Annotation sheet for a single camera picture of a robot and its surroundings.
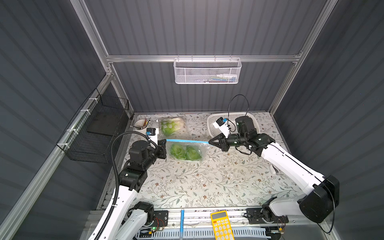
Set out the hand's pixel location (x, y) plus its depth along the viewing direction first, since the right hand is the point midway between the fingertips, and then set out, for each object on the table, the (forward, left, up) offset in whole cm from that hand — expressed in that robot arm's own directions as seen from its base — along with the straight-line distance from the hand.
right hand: (213, 141), depth 73 cm
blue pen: (-34, +15, -25) cm, 45 cm away
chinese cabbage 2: (+3, +19, -15) cm, 25 cm away
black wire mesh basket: (+1, +60, +3) cm, 60 cm away
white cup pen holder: (+25, +47, -17) cm, 56 cm away
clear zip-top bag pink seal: (+22, +18, -25) cm, 37 cm away
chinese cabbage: (-2, +10, -9) cm, 14 cm away
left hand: (-1, +23, +1) cm, 23 cm away
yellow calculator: (-32, -4, -24) cm, 41 cm away
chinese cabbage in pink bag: (+24, +25, -18) cm, 39 cm away
